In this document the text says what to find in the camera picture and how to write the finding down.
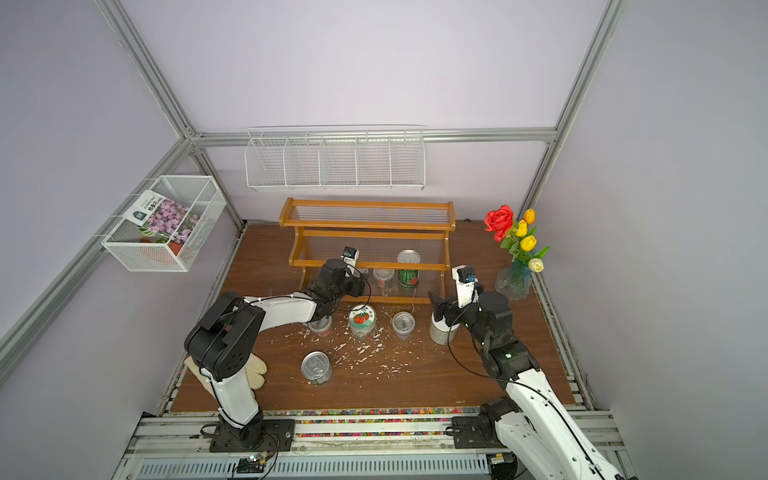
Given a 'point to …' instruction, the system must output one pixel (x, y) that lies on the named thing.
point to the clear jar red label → (321, 327)
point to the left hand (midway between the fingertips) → (359, 272)
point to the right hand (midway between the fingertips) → (446, 285)
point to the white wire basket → (139, 249)
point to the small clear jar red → (383, 276)
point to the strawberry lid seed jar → (362, 321)
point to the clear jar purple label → (403, 324)
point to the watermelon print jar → (408, 278)
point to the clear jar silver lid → (316, 367)
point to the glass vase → (514, 282)
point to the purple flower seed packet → (163, 215)
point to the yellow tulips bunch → (521, 242)
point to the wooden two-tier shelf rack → (397, 250)
